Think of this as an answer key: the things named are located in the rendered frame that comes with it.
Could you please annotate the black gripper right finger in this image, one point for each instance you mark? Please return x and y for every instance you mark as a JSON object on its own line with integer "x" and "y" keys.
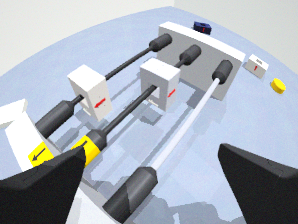
{"x": 266, "y": 192}

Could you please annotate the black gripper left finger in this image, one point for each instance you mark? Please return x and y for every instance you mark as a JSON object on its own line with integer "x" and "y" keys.
{"x": 43, "y": 194}

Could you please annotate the yellow short cylinder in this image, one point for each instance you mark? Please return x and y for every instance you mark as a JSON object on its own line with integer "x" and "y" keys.
{"x": 278, "y": 86}

